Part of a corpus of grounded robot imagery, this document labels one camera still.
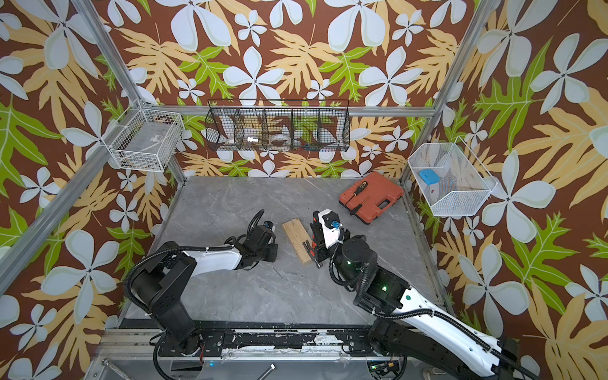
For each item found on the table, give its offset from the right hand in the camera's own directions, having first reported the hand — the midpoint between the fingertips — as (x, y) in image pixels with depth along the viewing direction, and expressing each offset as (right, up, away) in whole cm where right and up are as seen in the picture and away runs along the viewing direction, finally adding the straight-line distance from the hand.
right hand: (313, 223), depth 66 cm
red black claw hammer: (0, -11, +15) cm, 19 cm away
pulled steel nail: (-13, -21, +25) cm, 35 cm away
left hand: (-14, -12, +30) cm, 35 cm away
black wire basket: (-13, +38, +31) cm, 51 cm away
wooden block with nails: (-5, -8, +30) cm, 32 cm away
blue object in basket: (+44, +15, +20) cm, 51 cm away
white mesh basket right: (+51, +14, +18) cm, 56 cm away
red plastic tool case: (+27, +5, +39) cm, 48 cm away
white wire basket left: (-60, +28, +20) cm, 70 cm away
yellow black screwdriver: (+23, +12, +42) cm, 50 cm away
